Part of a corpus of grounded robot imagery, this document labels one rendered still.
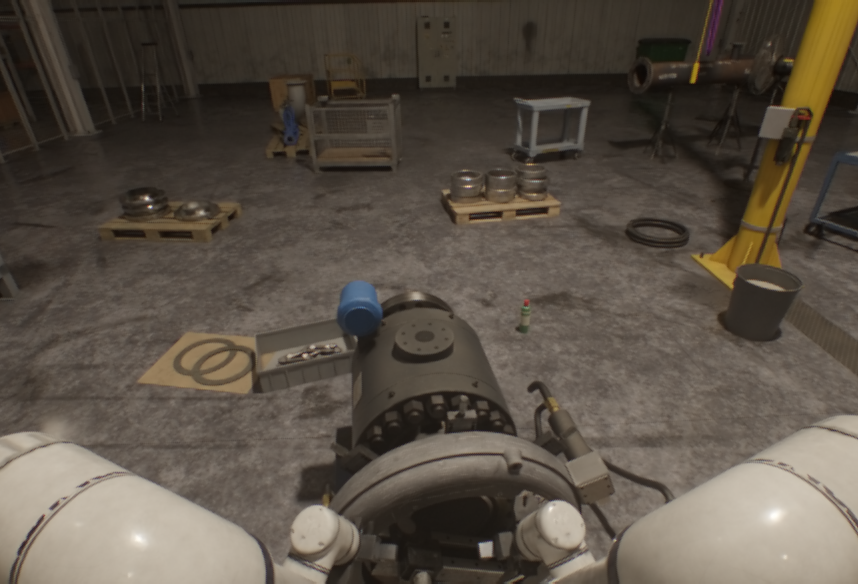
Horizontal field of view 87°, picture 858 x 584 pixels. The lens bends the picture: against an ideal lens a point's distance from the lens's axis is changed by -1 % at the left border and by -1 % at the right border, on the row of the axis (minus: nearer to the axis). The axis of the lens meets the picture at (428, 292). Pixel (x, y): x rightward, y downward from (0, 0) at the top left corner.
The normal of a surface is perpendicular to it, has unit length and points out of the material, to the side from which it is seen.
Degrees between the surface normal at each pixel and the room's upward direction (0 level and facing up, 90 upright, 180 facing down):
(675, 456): 0
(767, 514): 15
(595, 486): 90
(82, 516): 4
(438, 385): 3
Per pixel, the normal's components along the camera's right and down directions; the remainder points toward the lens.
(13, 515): -0.20, -0.57
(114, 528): 0.22, -0.78
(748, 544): -0.47, -0.59
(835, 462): -0.06, -0.90
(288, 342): 0.34, 0.47
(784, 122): -0.68, 0.38
